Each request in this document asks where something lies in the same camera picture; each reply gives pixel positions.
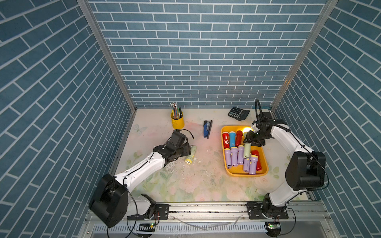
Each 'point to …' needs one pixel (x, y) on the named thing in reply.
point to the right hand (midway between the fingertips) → (248, 142)
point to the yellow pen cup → (177, 123)
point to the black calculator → (238, 114)
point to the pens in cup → (176, 112)
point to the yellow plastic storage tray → (238, 170)
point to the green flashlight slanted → (189, 159)
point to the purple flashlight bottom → (228, 157)
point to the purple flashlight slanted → (234, 150)
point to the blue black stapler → (207, 126)
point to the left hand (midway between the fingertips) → (190, 149)
